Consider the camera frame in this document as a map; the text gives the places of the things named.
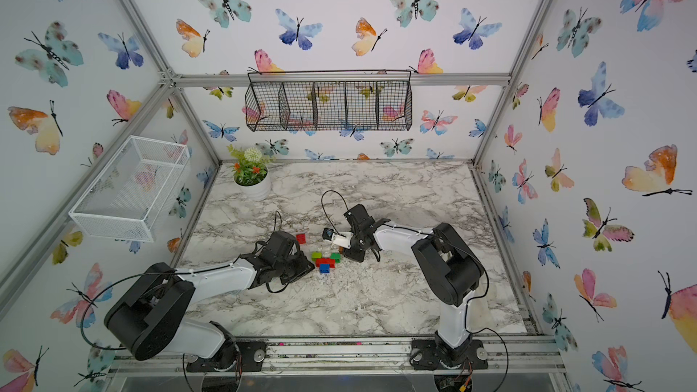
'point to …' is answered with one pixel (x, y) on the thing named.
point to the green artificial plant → (250, 167)
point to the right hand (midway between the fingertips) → (349, 243)
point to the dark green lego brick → (336, 256)
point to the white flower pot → (259, 191)
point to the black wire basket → (328, 100)
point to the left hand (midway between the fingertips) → (319, 265)
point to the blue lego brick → (325, 269)
